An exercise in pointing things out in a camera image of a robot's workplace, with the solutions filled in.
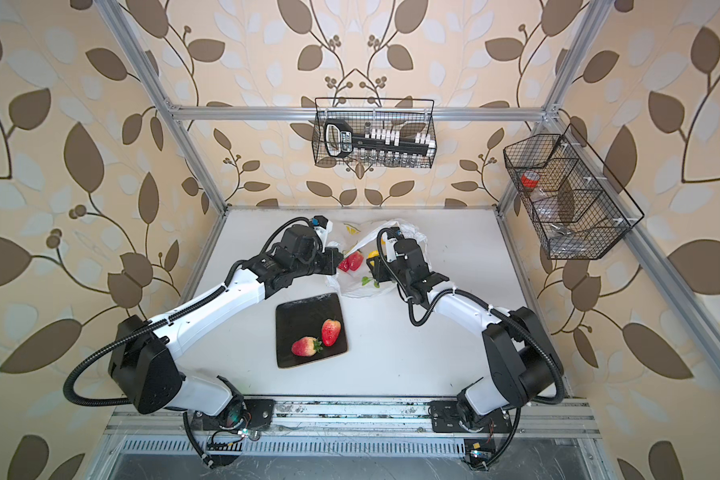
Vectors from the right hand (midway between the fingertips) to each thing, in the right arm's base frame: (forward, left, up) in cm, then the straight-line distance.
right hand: (375, 261), depth 87 cm
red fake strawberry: (-21, +20, -11) cm, 31 cm away
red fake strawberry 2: (-17, +14, -10) cm, 24 cm away
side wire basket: (+1, -50, +20) cm, 54 cm away
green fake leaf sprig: (-7, +3, 0) cm, 7 cm away
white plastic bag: (+17, +4, -9) cm, 20 cm away
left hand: (-3, +8, +8) cm, 11 cm away
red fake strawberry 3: (+7, +8, -10) cm, 14 cm away
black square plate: (-11, +21, -13) cm, 27 cm away
